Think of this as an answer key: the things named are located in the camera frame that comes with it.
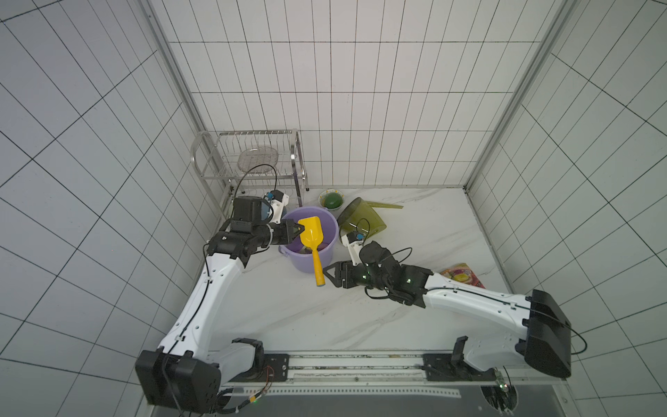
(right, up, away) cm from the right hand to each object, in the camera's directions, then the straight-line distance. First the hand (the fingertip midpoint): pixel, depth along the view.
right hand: (321, 276), depth 71 cm
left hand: (-6, +12, +3) cm, 14 cm away
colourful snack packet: (+49, -4, +18) cm, 52 cm away
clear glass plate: (-25, +38, +21) cm, 50 cm away
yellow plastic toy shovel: (-3, +11, +3) cm, 12 cm away
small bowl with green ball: (+2, +23, +39) cm, 45 cm away
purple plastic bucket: (-7, +5, +8) cm, 12 cm away
